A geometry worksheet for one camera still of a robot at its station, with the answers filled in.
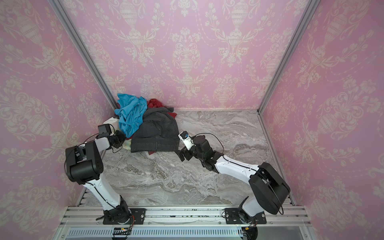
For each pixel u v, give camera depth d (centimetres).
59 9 70
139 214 75
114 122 103
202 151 64
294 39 79
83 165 52
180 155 73
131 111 104
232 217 73
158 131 102
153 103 113
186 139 71
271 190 43
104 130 79
